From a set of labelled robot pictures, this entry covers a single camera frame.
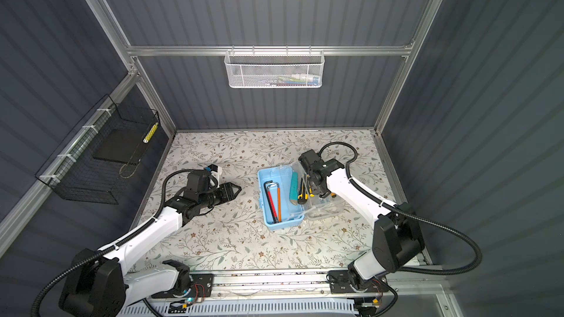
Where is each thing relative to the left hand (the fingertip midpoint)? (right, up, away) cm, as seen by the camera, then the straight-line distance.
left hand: (237, 190), depth 84 cm
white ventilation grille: (+39, -36, -14) cm, 55 cm away
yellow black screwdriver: (+29, -1, -2) cm, 29 cm away
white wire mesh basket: (+12, +56, +27) cm, 64 cm away
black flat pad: (-39, +17, -7) cm, 44 cm away
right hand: (+35, +1, +1) cm, 36 cm away
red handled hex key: (+13, -8, +9) cm, 17 cm away
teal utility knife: (+22, -2, +3) cm, 22 cm away
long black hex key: (+11, -7, +9) cm, 16 cm away
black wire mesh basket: (-44, +12, -12) cm, 47 cm away
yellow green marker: (-33, +20, -4) cm, 38 cm away
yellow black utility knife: (+26, -3, +2) cm, 26 cm away
